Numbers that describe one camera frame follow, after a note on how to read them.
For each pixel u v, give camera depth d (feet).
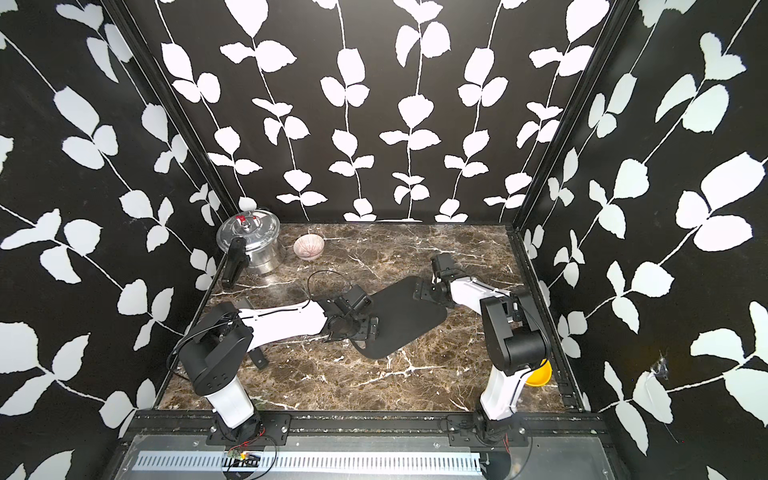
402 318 3.22
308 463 2.30
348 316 2.41
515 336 1.61
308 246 3.64
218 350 1.50
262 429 2.40
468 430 2.40
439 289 2.39
